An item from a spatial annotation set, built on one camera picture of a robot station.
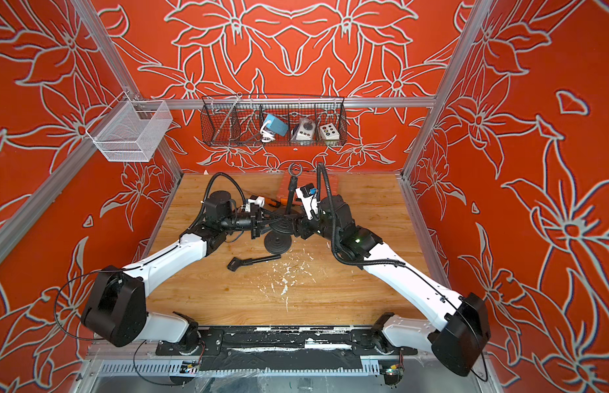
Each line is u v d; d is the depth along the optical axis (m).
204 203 0.63
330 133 0.94
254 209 0.71
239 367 0.70
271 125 0.84
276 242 0.93
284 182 1.11
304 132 0.91
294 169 1.21
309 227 0.64
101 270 0.44
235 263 0.89
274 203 1.05
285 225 0.71
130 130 0.92
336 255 0.54
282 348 0.73
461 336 0.37
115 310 0.42
